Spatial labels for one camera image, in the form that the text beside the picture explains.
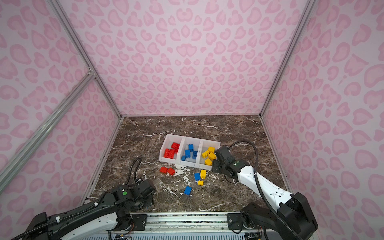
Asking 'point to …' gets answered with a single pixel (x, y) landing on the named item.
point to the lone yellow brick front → (205, 154)
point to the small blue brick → (183, 158)
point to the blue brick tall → (187, 153)
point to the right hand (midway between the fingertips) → (216, 166)
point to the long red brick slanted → (175, 146)
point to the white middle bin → (189, 161)
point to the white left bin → (169, 139)
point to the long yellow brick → (208, 162)
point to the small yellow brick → (200, 183)
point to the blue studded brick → (194, 154)
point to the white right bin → (204, 145)
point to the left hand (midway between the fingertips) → (152, 201)
